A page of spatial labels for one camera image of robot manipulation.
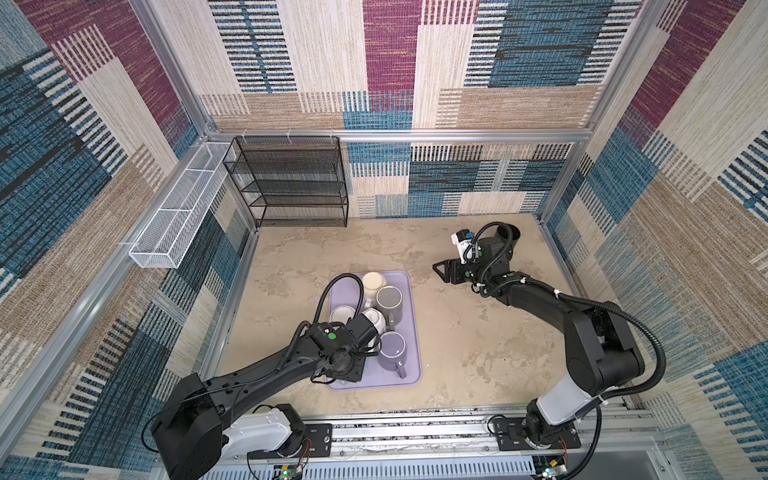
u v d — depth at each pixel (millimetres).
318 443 733
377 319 828
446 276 831
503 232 1081
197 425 392
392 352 793
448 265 820
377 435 760
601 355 465
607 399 502
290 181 1095
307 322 584
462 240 819
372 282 919
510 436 730
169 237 931
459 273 812
